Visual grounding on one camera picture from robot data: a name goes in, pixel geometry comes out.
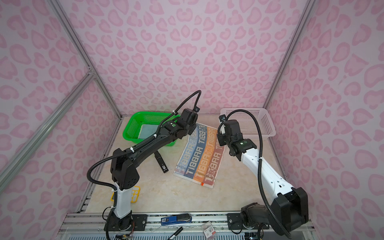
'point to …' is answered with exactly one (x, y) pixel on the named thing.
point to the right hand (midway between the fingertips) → (223, 129)
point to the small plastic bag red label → (209, 230)
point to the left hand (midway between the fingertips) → (192, 120)
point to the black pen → (175, 233)
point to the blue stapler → (181, 218)
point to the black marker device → (161, 162)
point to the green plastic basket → (135, 119)
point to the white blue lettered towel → (201, 157)
